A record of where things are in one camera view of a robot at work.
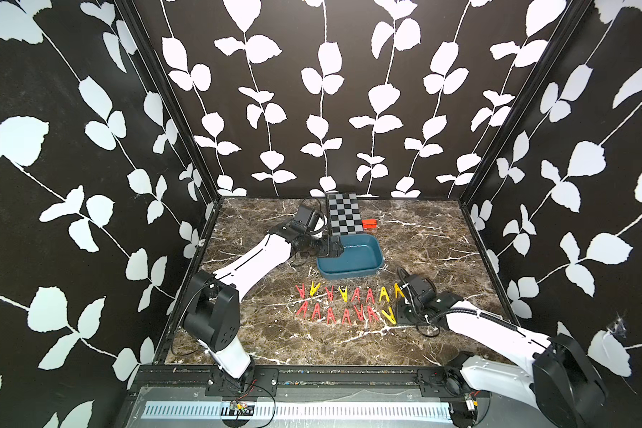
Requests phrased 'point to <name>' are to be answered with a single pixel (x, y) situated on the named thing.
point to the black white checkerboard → (344, 213)
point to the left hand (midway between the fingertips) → (334, 246)
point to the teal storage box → (362, 256)
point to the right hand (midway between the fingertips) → (395, 309)
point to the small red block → (369, 223)
